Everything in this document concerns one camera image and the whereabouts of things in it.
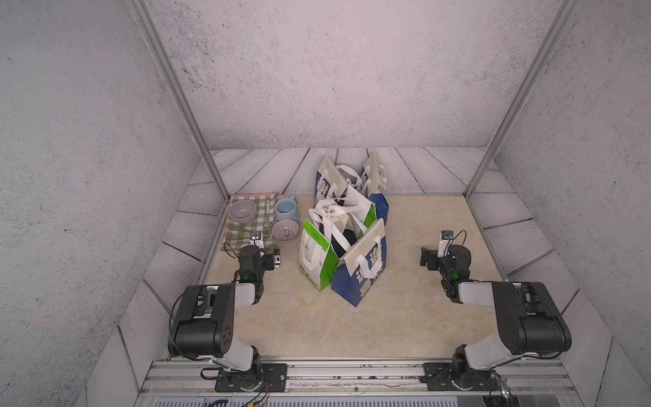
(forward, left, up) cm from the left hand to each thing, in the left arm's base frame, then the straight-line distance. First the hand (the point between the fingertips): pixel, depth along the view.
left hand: (265, 247), depth 95 cm
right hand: (-2, -64, 0) cm, 64 cm away
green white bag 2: (+2, -31, +17) cm, 36 cm away
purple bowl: (+22, +14, -4) cm, 26 cm away
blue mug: (+21, -5, -2) cm, 22 cm away
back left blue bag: (+21, -24, +12) cm, 34 cm away
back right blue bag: (+19, -40, +16) cm, 47 cm away
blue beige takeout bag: (-17, -31, +11) cm, 37 cm away
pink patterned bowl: (+12, -6, -5) cm, 14 cm away
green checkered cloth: (+11, +15, -7) cm, 20 cm away
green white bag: (-14, -20, +13) cm, 27 cm away
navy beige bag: (-11, -26, +20) cm, 35 cm away
